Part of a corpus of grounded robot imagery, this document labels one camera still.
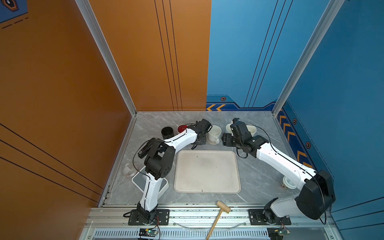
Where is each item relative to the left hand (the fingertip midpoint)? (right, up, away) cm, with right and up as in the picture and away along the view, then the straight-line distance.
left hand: (199, 139), depth 98 cm
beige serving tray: (+4, -19, -8) cm, 21 cm away
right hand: (+15, +2, -14) cm, 20 cm away
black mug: (-22, +5, +1) cm, 22 cm away
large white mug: (+9, +2, -3) cm, 10 cm away
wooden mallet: (+12, -33, -23) cm, 42 cm away
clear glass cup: (-44, -19, -9) cm, 48 cm away
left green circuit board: (-25, -42, -27) cm, 56 cm away
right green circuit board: (+35, -42, -28) cm, 62 cm away
